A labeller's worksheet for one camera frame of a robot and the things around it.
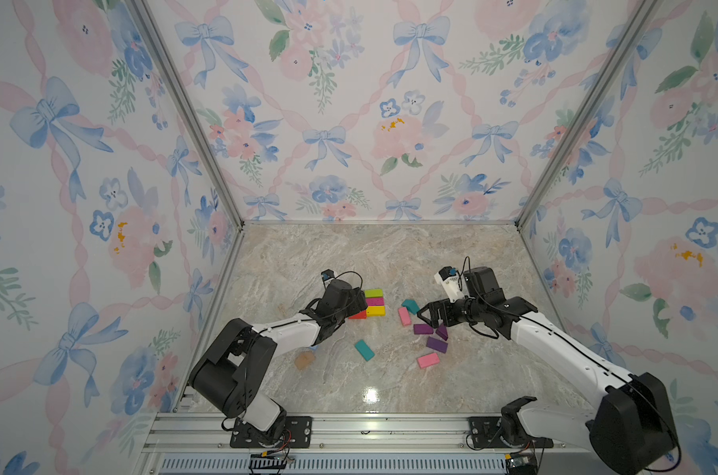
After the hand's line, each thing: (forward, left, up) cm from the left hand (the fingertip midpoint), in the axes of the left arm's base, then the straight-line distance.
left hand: (358, 295), depth 92 cm
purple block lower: (-13, -24, -6) cm, 28 cm away
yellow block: (-2, -6, -6) cm, 9 cm away
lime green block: (+4, -5, -5) cm, 8 cm away
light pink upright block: (-4, -15, -6) cm, 17 cm away
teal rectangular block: (-15, -2, -7) cm, 16 cm away
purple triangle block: (-10, -26, -5) cm, 28 cm away
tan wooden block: (-18, +15, -5) cm, 24 cm away
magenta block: (+1, -6, -6) cm, 9 cm away
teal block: (-1, -17, -4) cm, 18 cm away
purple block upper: (-8, -20, -6) cm, 22 cm away
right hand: (-8, -21, +6) cm, 23 cm away
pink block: (-18, -20, -6) cm, 28 cm away
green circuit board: (-42, -41, -10) cm, 59 cm away
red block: (-10, 0, +5) cm, 11 cm away
